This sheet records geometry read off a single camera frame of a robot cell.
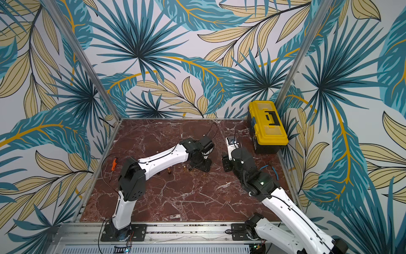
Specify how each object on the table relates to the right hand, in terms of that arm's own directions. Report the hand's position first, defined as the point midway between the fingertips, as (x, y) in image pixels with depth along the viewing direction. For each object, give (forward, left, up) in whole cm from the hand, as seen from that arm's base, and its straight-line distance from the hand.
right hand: (228, 151), depth 72 cm
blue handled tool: (+3, -32, -27) cm, 42 cm away
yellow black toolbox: (+20, -27, -10) cm, 35 cm away
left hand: (0, +10, -17) cm, 20 cm away
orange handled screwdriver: (+9, +65, -24) cm, 70 cm away
